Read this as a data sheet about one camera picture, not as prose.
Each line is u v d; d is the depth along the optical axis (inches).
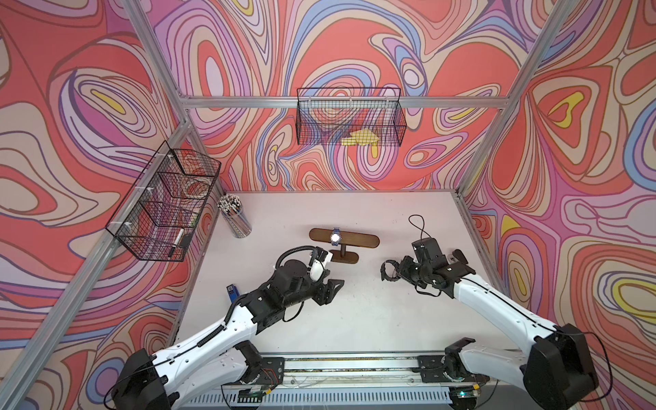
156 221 29.1
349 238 33.8
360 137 35.8
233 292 34.5
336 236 33.1
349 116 37.7
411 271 29.5
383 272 32.8
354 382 28.8
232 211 36.1
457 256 36.7
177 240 28.5
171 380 15.9
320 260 25.3
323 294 25.2
